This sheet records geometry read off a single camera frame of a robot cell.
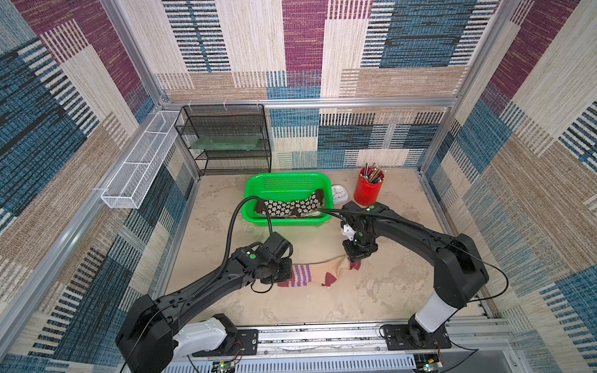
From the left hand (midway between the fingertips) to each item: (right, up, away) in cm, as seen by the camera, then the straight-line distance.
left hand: (292, 274), depth 79 cm
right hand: (+23, +3, +4) cm, 24 cm away
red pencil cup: (+31, +31, +18) cm, 47 cm away
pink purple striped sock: (+19, +3, +3) cm, 20 cm away
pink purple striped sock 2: (+10, -2, +6) cm, 12 cm away
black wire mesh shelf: (-28, +58, +20) cm, 68 cm away
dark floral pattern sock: (+4, +21, +21) cm, 30 cm away
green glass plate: (-21, +49, +20) cm, 56 cm away
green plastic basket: (0, +25, +23) cm, 34 cm away
